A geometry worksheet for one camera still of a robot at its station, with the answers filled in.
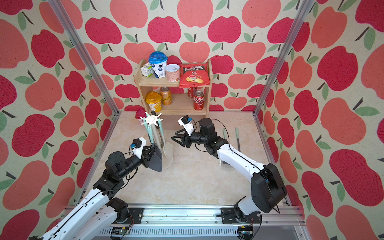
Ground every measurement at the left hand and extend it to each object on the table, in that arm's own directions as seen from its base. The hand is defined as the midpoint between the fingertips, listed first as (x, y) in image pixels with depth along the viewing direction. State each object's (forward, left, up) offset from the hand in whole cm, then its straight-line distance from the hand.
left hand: (156, 149), depth 72 cm
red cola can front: (+29, -21, +6) cm, 37 cm away
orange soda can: (+34, -2, +7) cm, 35 cm away
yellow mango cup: (+30, +5, +7) cm, 31 cm away
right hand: (+6, -9, +1) cm, 11 cm away
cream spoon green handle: (+8, -4, -12) cm, 15 cm away
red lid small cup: (+39, +20, -14) cm, 46 cm away
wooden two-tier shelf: (+36, -11, -2) cm, 37 cm away
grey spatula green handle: (-3, +1, -10) cm, 11 cm away
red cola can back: (+42, -17, +4) cm, 45 cm away
